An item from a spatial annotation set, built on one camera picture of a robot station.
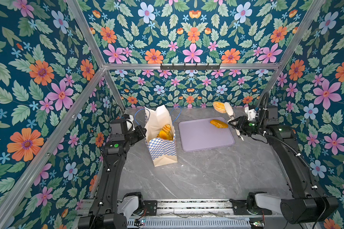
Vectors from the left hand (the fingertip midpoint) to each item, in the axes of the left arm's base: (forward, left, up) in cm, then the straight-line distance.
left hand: (147, 125), depth 73 cm
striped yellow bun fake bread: (+12, -8, -20) cm, 24 cm away
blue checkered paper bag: (-8, -6, -16) cm, 18 cm away
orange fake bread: (+16, -46, -23) cm, 54 cm away
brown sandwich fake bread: (+9, -39, +2) cm, 40 cm away
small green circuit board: (-39, +7, -30) cm, 50 cm away
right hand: (-2, -43, +2) cm, 43 cm away
